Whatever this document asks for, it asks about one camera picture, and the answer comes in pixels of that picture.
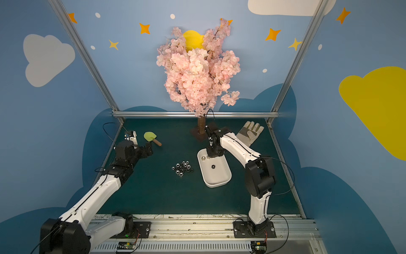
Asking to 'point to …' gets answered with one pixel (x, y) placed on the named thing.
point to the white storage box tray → (213, 178)
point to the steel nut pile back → (184, 163)
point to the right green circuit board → (258, 246)
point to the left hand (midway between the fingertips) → (142, 142)
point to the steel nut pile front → (180, 174)
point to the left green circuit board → (126, 245)
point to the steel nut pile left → (174, 168)
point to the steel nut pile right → (188, 169)
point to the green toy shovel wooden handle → (149, 136)
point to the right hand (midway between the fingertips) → (215, 153)
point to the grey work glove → (249, 132)
